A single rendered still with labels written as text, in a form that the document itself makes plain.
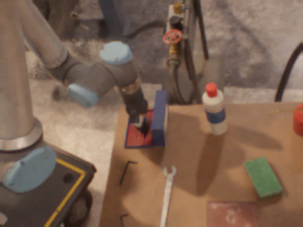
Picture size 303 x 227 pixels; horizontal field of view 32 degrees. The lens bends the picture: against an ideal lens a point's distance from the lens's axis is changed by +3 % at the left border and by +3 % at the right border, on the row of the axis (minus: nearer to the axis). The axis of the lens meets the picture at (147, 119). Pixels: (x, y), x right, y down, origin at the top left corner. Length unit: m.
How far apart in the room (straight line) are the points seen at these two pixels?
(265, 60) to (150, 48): 0.59
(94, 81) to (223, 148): 0.51
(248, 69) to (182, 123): 0.80
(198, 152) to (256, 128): 0.21
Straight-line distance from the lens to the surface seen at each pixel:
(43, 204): 1.99
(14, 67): 1.27
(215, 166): 1.72
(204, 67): 2.58
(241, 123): 1.80
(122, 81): 1.60
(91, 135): 2.48
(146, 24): 2.86
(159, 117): 1.71
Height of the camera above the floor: 1.96
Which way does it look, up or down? 53 degrees down
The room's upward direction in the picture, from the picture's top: 20 degrees counter-clockwise
